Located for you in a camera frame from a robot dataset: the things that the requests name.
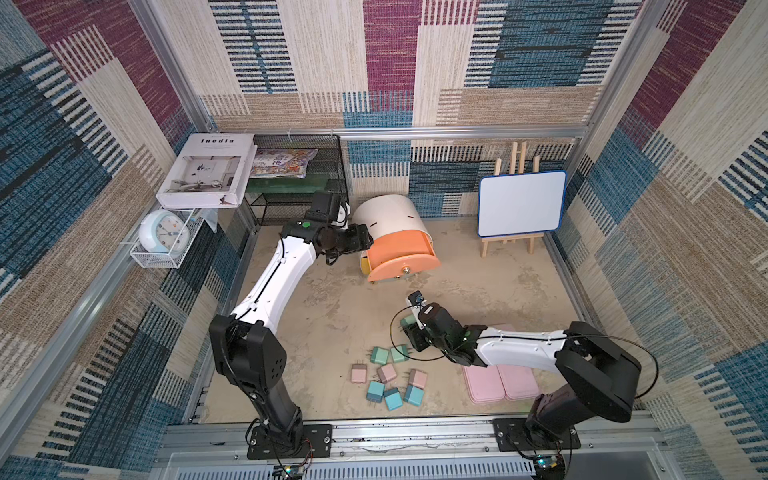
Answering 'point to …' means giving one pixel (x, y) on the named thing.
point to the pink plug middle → (386, 373)
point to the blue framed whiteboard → (521, 203)
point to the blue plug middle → (393, 398)
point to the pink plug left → (359, 373)
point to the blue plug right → (413, 395)
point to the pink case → (500, 382)
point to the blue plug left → (375, 391)
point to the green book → (285, 185)
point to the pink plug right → (417, 378)
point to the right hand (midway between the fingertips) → (409, 322)
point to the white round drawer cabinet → (390, 212)
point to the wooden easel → (518, 162)
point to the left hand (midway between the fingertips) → (361, 241)
